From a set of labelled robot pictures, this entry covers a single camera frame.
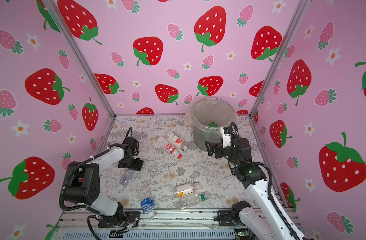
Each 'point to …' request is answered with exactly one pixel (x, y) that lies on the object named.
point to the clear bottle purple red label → (126, 176)
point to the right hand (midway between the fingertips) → (212, 140)
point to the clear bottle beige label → (185, 188)
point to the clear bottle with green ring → (193, 199)
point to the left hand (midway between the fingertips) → (133, 166)
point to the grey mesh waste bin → (208, 115)
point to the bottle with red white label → (176, 141)
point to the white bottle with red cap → (168, 147)
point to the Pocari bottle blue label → (146, 194)
